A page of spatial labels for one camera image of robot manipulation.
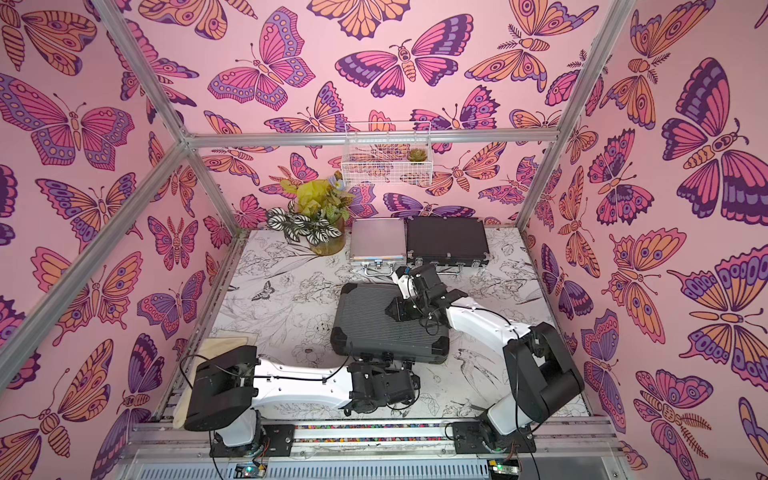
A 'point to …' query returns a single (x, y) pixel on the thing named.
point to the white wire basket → (390, 164)
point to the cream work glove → (203, 348)
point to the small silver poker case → (378, 244)
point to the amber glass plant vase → (336, 244)
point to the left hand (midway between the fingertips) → (381, 373)
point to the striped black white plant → (299, 224)
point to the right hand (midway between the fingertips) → (391, 308)
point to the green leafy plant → (327, 200)
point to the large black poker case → (364, 326)
